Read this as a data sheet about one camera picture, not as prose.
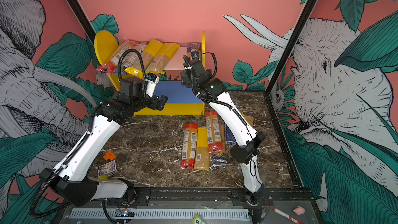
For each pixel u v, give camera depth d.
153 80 0.60
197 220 0.67
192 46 0.83
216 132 0.93
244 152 0.46
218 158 0.84
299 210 0.70
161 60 0.73
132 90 0.52
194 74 0.51
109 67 0.70
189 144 0.89
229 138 0.91
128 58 0.75
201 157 0.84
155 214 0.70
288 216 0.69
